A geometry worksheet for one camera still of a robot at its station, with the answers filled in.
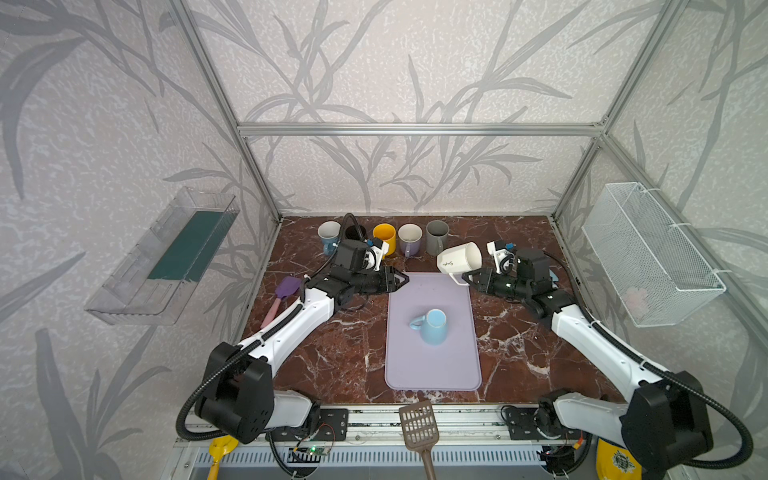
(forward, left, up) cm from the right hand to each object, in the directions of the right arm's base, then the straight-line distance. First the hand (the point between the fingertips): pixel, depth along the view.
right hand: (465, 267), depth 80 cm
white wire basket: (-12, -36, +15) cm, 41 cm away
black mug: (+28, +35, -17) cm, 49 cm away
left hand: (-2, +15, 0) cm, 16 cm away
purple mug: (+26, +14, -17) cm, 35 cm away
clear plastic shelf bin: (-12, +71, +13) cm, 73 cm away
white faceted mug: (+1, +2, +2) cm, 3 cm away
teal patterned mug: (+26, +44, -15) cm, 53 cm away
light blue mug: (-13, +9, -10) cm, 19 cm away
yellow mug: (+25, +23, -14) cm, 36 cm away
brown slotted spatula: (-36, +13, -17) cm, 42 cm away
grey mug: (+20, +5, -11) cm, 23 cm away
